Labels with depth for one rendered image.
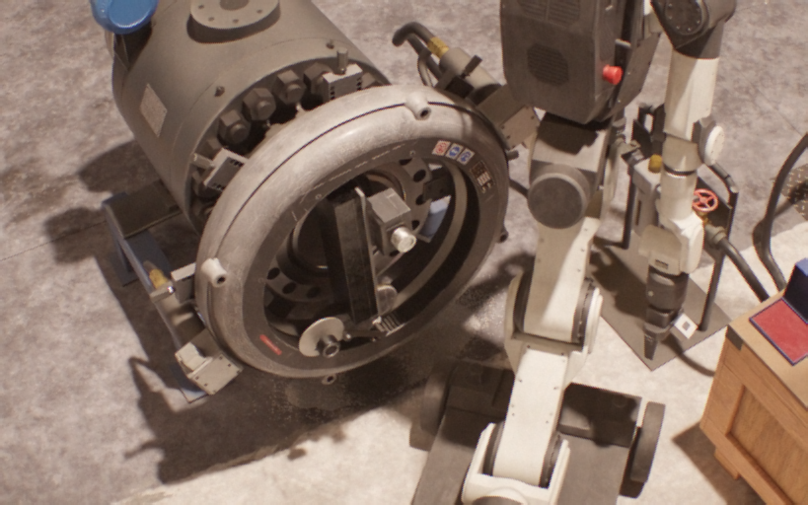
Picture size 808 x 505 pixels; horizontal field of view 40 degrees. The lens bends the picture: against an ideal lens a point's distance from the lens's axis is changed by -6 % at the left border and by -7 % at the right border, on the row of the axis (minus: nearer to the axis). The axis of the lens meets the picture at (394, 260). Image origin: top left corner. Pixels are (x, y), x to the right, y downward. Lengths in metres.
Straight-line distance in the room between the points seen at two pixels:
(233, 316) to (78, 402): 0.87
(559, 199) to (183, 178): 0.91
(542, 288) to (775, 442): 0.71
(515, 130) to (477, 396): 0.64
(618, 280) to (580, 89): 1.27
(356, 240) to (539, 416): 0.55
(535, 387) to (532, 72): 0.73
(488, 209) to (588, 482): 0.67
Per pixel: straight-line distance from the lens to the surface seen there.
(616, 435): 2.76
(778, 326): 2.66
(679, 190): 2.23
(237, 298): 2.39
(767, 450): 2.80
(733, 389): 2.75
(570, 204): 2.15
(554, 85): 2.12
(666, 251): 2.34
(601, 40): 2.05
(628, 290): 3.27
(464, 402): 2.79
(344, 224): 2.37
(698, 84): 2.13
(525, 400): 2.53
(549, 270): 2.43
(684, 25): 2.05
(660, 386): 3.09
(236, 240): 2.31
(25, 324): 3.41
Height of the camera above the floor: 2.49
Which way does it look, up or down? 48 degrees down
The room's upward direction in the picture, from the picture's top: 4 degrees counter-clockwise
